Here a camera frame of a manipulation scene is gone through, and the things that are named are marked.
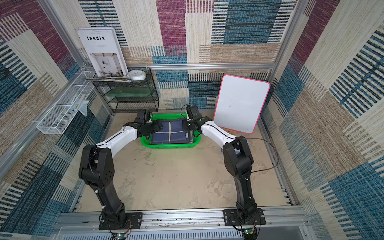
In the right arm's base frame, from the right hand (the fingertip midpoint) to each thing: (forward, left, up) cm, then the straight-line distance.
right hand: (184, 123), depth 96 cm
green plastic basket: (-8, +24, -9) cm, 27 cm away
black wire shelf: (+25, +39, +8) cm, 47 cm away
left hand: (-1, +17, -1) cm, 17 cm away
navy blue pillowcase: (-3, +8, -6) cm, 11 cm away
